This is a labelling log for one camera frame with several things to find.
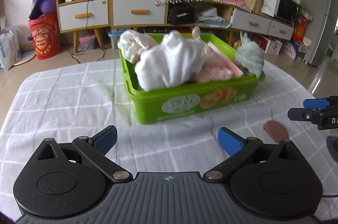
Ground green towel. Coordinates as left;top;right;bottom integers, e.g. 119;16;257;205
235;31;265;78

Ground pink plush toy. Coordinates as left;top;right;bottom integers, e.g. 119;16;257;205
190;42;244;83

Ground white cloth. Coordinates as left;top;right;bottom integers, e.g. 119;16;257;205
135;31;207;91

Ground red white santa plush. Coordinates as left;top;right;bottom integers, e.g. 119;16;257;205
117;30;158;63

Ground brown round cushion pad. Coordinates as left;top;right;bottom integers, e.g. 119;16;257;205
263;120;289;143

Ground grey checked tablecloth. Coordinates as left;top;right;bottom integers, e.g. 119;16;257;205
1;60;337;219

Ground green plastic bin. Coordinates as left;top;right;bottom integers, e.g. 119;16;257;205
119;34;265;124

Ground clear storage box pink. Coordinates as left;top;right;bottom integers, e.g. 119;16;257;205
78;31;97;52

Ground clear storage box blue lid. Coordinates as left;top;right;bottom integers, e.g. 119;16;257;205
105;28;127;49

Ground bunny doll blue dress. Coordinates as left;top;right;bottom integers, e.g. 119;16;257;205
191;26;201;40

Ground silver refrigerator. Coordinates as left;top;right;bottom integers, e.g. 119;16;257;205
301;0;337;66

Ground white paper bag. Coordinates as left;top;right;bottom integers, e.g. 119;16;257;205
0;26;21;71

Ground low wooden tv shelf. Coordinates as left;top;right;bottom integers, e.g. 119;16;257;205
150;0;296;48

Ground black bag on shelf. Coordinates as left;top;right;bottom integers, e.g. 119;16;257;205
168;3;195;26

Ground purple plush toy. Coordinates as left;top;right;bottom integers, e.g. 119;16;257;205
29;0;56;20

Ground black power cable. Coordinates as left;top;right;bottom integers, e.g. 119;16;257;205
59;0;107;65

